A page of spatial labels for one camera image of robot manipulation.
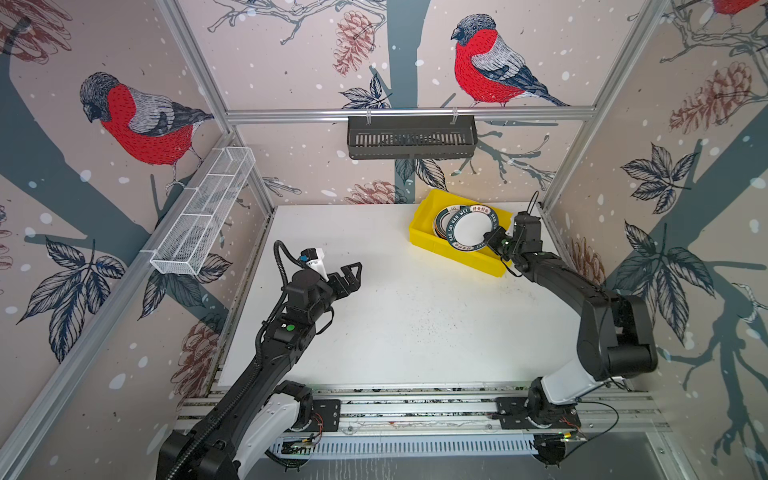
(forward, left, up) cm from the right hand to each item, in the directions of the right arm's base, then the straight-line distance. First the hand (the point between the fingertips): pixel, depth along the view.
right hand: (484, 234), depth 92 cm
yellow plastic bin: (+7, +19, -8) cm, 22 cm away
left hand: (-19, +39, +7) cm, 44 cm away
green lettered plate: (+6, +4, -3) cm, 8 cm away
